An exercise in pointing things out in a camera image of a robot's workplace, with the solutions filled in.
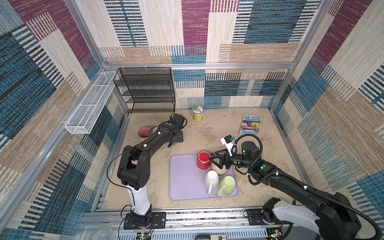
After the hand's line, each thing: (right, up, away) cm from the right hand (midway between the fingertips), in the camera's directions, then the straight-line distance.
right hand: (213, 158), depth 76 cm
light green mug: (+7, -13, 0) cm, 15 cm away
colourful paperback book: (+31, +17, +33) cm, 48 cm away
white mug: (-1, -11, 0) cm, 11 cm away
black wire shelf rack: (-43, +42, +32) cm, 68 cm away
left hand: (-21, +10, +17) cm, 29 cm away
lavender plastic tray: (-14, -14, +9) cm, 21 cm away
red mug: (-5, -3, +7) cm, 9 cm away
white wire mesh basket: (-61, +20, -5) cm, 64 cm away
